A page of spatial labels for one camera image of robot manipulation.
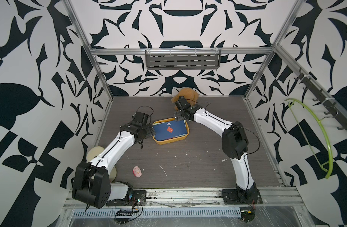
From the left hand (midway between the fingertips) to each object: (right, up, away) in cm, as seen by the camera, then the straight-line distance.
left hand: (146, 130), depth 86 cm
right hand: (+23, +12, +10) cm, 28 cm away
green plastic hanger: (+80, -9, -29) cm, 85 cm away
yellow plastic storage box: (+14, +6, +11) cm, 18 cm away
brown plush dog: (+28, +23, +10) cm, 37 cm away
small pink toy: (-4, -22, -5) cm, 23 cm away
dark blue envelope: (+14, 0, +8) cm, 16 cm away
